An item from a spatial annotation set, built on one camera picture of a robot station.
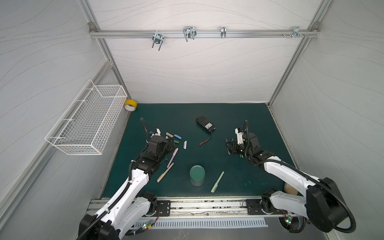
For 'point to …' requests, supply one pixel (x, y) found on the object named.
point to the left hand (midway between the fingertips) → (173, 138)
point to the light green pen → (215, 185)
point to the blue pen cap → (177, 136)
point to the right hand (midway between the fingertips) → (232, 139)
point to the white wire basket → (87, 125)
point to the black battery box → (204, 122)
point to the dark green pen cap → (176, 141)
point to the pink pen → (173, 156)
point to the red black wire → (206, 141)
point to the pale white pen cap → (185, 145)
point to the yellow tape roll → (130, 105)
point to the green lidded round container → (197, 174)
